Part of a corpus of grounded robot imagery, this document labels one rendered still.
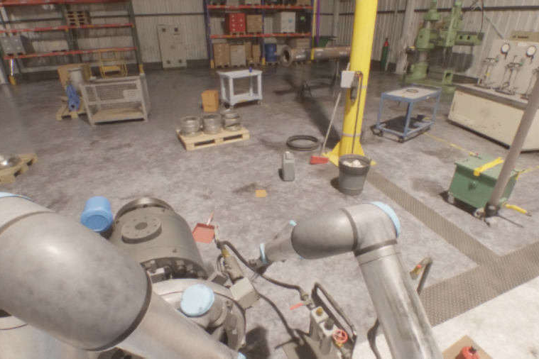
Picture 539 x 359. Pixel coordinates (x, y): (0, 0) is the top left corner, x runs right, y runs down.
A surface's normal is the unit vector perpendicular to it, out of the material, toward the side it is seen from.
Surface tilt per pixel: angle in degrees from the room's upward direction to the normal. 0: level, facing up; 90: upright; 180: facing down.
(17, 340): 84
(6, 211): 5
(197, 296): 19
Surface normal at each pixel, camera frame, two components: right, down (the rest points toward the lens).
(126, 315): 0.83, 0.12
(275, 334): -0.01, -0.88
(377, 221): 0.17, -0.44
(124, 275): 0.87, -0.42
